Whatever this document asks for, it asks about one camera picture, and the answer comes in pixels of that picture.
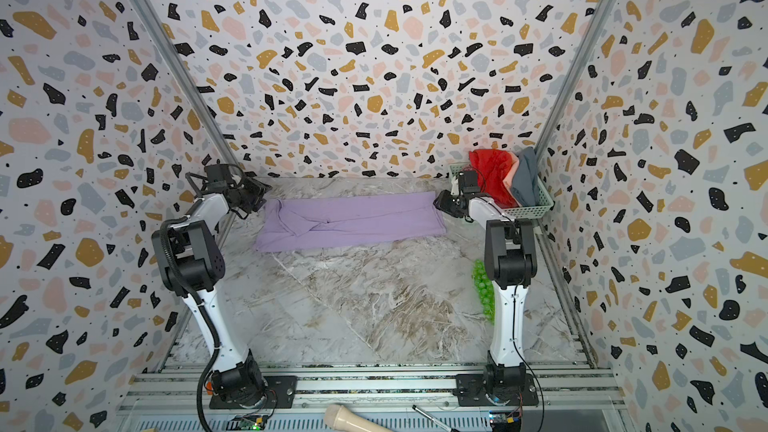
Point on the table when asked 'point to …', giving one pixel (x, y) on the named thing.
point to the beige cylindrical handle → (339, 418)
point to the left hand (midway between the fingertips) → (269, 183)
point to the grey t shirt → (525, 184)
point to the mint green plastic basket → (540, 209)
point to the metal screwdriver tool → (435, 421)
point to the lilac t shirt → (307, 222)
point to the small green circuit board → (247, 422)
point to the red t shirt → (492, 166)
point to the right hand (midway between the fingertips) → (434, 195)
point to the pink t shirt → (508, 181)
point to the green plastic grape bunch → (485, 290)
